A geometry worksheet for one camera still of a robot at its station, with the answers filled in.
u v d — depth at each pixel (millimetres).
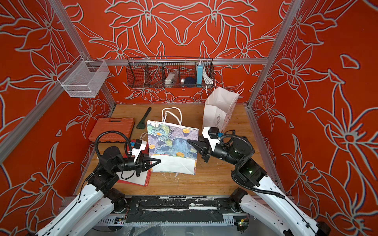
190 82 948
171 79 921
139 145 570
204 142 524
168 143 588
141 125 1062
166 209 726
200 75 878
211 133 454
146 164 600
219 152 503
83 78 921
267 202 440
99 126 1020
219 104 1034
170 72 958
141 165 570
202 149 513
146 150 600
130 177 631
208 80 905
